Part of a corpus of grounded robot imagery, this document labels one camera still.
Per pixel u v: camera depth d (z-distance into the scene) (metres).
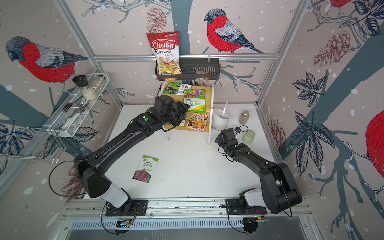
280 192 0.42
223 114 1.02
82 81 0.73
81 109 0.71
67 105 0.71
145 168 0.87
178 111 0.58
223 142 0.74
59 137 0.63
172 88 0.83
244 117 1.03
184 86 0.84
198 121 0.90
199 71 0.94
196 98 0.76
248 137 0.95
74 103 0.74
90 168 0.42
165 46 0.81
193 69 1.07
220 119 0.92
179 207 0.75
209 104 0.73
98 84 0.84
